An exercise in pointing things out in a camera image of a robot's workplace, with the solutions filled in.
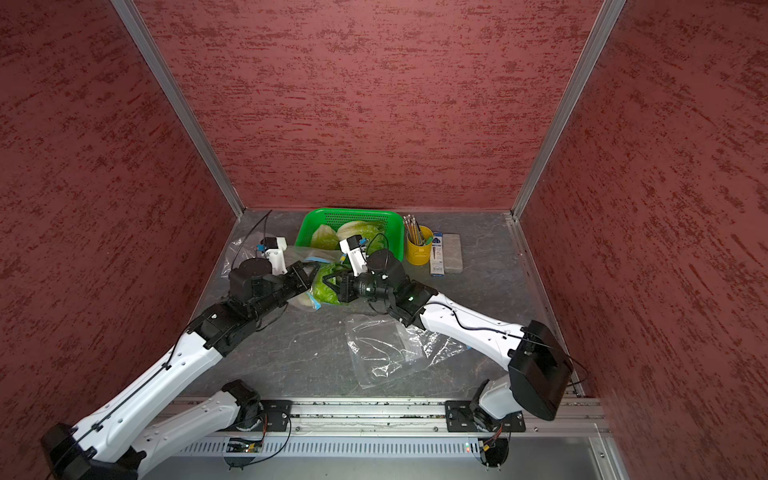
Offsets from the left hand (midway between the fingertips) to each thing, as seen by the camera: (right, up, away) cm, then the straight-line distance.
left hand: (320, 271), depth 72 cm
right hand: (+1, -4, -2) cm, 4 cm away
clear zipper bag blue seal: (-23, +6, +8) cm, 25 cm away
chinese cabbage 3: (+2, -5, -3) cm, 6 cm away
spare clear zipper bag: (+15, -22, +7) cm, 28 cm away
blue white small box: (+34, +2, +34) cm, 48 cm away
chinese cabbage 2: (+11, +11, +30) cm, 34 cm away
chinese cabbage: (-6, +8, +29) cm, 30 cm away
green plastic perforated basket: (-3, +16, +38) cm, 41 cm away
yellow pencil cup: (+27, +2, +27) cm, 38 cm away
